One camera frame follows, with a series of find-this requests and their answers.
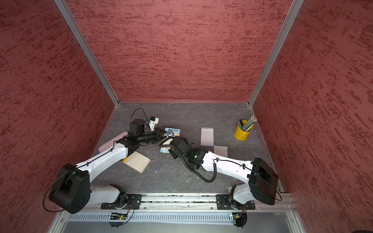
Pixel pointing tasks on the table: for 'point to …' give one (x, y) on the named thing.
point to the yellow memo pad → (137, 161)
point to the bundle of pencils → (246, 125)
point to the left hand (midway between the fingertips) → (170, 136)
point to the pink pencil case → (109, 145)
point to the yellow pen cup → (241, 135)
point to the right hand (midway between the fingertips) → (174, 144)
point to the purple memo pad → (207, 136)
